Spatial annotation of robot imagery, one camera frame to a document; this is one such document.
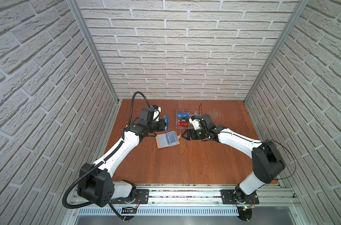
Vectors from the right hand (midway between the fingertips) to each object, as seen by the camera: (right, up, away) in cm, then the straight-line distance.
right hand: (188, 135), depth 87 cm
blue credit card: (-4, +13, +13) cm, 19 cm away
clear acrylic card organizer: (+4, +15, +15) cm, 22 cm away
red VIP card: (-3, +6, +14) cm, 16 cm away
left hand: (-12, +9, -7) cm, 16 cm away
